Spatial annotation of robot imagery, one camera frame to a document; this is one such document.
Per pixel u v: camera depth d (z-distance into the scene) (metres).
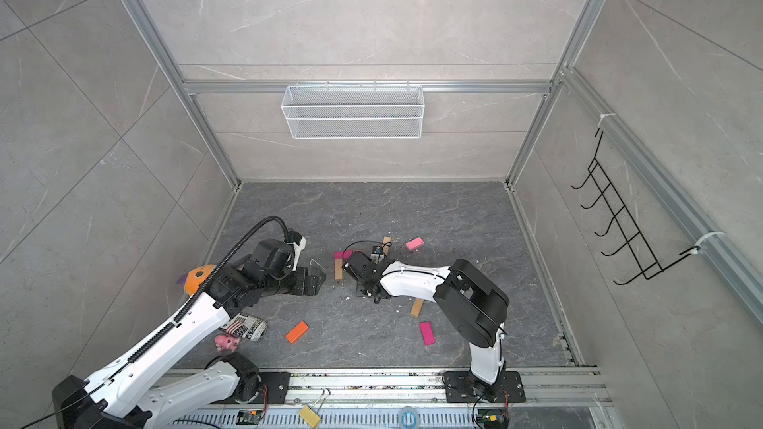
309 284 0.67
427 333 0.82
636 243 0.65
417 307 0.86
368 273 0.70
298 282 0.67
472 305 0.50
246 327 0.80
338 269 0.93
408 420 0.69
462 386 0.74
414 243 1.01
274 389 0.73
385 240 1.01
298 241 0.70
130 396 0.39
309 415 0.70
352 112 1.01
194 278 0.84
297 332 0.82
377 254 0.83
